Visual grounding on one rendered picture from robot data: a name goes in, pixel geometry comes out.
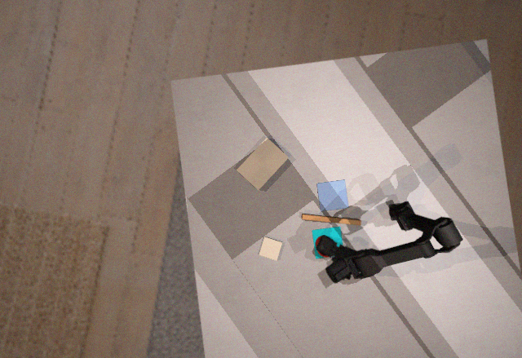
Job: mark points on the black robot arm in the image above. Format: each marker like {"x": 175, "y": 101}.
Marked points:
{"x": 371, "y": 262}

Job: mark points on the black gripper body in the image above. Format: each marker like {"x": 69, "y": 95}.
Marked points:
{"x": 325, "y": 247}

